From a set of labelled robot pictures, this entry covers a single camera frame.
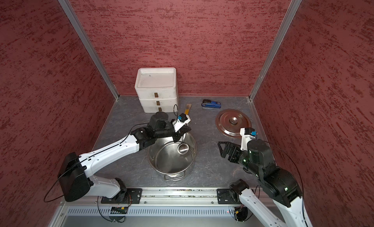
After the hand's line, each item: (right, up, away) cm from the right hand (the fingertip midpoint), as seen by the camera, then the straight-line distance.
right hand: (223, 149), depth 63 cm
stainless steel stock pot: (-26, -12, +23) cm, 37 cm away
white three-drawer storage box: (-37, +31, +29) cm, 57 cm away
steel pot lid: (+14, +9, +40) cm, 44 cm away
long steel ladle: (-19, -6, +22) cm, 30 cm away
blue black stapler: (0, +22, +51) cm, 56 cm away
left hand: (-16, +7, +11) cm, 21 cm away
